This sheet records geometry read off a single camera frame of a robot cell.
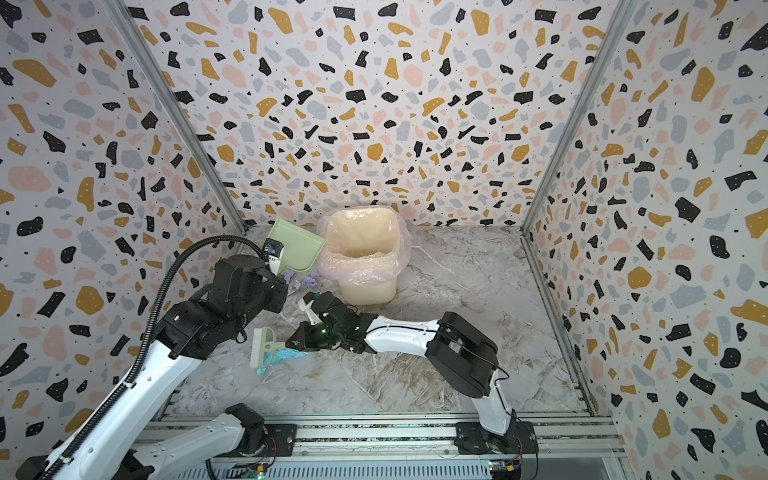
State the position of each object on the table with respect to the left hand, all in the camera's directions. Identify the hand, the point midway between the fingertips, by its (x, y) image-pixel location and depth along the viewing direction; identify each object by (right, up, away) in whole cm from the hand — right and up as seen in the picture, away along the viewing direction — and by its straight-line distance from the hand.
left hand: (276, 271), depth 68 cm
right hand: (-2, -18, +6) cm, 19 cm away
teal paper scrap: (-9, -26, +19) cm, 33 cm away
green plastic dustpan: (+3, +6, +7) cm, 10 cm away
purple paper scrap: (-3, -5, +35) cm, 36 cm away
